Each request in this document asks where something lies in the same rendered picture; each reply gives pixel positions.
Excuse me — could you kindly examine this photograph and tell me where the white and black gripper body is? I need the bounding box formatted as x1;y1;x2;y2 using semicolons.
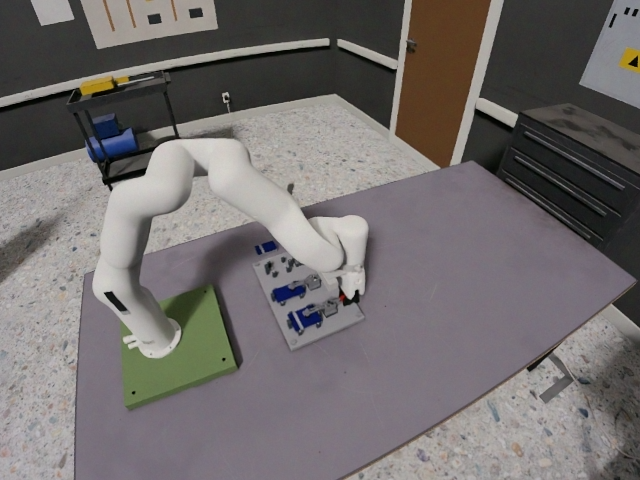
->
336;267;365;299

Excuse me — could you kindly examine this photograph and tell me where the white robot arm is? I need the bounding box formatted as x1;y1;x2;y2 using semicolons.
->
93;138;369;358

